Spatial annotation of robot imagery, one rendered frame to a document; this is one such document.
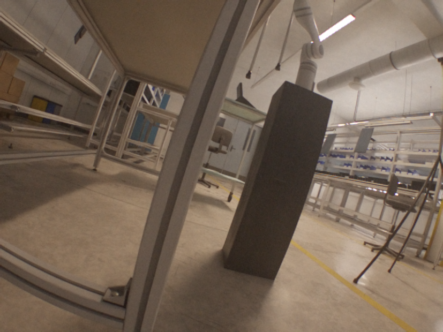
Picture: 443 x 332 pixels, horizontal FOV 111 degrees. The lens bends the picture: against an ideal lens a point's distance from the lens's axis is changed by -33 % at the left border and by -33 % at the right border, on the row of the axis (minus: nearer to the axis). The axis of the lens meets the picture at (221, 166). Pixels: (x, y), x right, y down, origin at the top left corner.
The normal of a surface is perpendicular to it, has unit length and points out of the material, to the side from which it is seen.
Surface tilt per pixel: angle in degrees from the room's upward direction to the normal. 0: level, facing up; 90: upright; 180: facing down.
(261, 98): 90
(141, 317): 90
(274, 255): 90
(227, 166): 90
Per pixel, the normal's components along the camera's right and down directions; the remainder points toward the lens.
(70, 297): 0.19, 0.07
